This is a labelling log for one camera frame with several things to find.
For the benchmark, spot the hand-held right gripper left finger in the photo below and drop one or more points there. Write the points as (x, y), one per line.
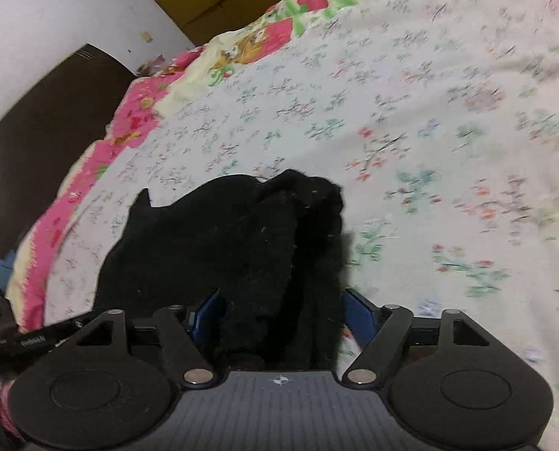
(206, 314)

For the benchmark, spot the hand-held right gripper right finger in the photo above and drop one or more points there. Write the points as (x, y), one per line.
(359, 314)

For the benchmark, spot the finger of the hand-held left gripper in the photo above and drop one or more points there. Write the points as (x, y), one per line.
(49, 336)

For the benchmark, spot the black pants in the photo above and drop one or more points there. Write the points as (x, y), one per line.
(223, 253)

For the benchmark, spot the blue object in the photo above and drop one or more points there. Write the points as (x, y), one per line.
(0, 270)

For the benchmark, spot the white floral bed sheet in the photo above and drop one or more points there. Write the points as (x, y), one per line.
(401, 103)

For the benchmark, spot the small bedside items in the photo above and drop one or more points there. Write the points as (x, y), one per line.
(152, 63)

